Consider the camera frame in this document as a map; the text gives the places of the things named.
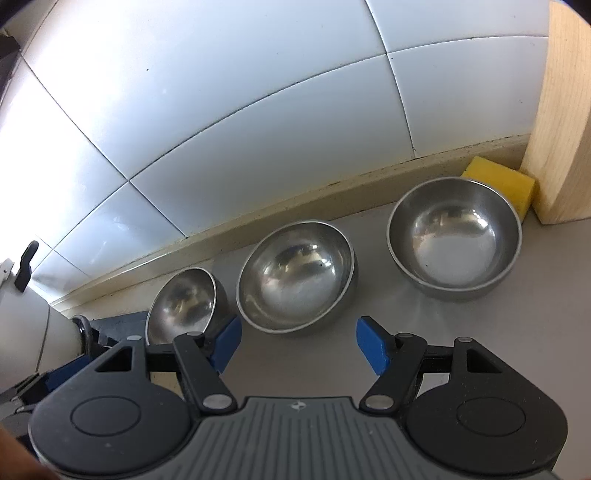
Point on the aluminium pressure cooker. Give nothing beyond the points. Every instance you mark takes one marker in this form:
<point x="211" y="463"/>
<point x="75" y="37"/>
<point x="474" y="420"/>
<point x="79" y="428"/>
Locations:
<point x="27" y="323"/>

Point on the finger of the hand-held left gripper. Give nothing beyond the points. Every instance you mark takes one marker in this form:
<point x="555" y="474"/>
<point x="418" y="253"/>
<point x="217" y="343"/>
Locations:
<point x="62" y="374"/>

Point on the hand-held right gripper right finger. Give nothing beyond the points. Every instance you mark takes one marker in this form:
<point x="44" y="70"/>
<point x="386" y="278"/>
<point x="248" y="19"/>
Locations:
<point x="371" y="346"/>

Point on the wooden knife block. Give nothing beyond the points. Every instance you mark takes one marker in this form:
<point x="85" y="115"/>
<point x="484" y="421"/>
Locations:
<point x="563" y="138"/>

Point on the person's left forearm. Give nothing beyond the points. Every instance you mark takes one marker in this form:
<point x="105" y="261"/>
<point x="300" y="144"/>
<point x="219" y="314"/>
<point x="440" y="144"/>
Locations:
<point x="18" y="457"/>

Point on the steel bowl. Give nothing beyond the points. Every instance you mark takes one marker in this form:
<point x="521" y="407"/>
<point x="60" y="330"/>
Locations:
<point x="293" y="277"/>
<point x="455" y="240"/>
<point x="182" y="302"/>

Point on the grey counter mat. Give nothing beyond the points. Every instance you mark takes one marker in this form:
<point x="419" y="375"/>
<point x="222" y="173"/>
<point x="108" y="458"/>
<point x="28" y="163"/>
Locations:
<point x="531" y="300"/>

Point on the yellow sponge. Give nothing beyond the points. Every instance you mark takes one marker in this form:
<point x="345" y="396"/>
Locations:
<point x="501" y="184"/>

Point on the black gas stove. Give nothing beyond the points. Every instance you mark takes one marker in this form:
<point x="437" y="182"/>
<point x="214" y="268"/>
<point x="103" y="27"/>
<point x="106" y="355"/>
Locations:
<point x="120" y="325"/>

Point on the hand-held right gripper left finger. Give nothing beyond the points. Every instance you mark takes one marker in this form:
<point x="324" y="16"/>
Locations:
<point x="226" y="344"/>

